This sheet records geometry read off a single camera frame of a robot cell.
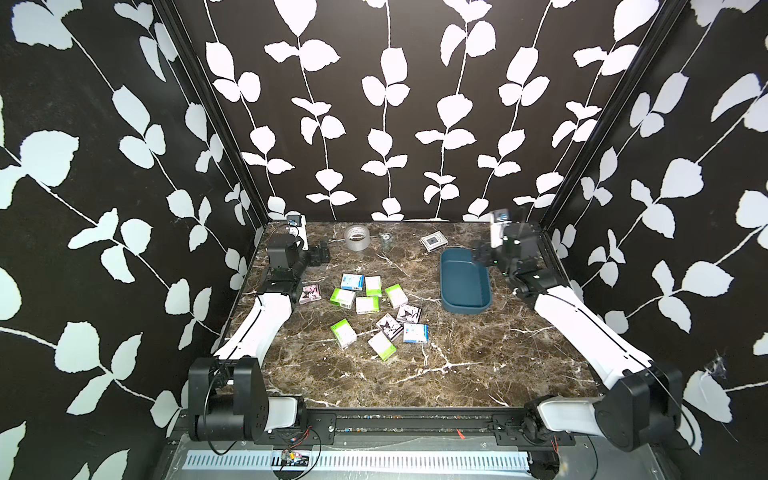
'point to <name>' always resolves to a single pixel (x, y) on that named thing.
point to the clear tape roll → (357, 238)
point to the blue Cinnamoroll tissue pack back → (354, 282)
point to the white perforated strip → (364, 460)
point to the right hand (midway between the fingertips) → (487, 231)
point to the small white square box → (435, 240)
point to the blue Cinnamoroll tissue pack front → (416, 333)
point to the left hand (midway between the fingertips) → (313, 233)
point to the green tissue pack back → (373, 286)
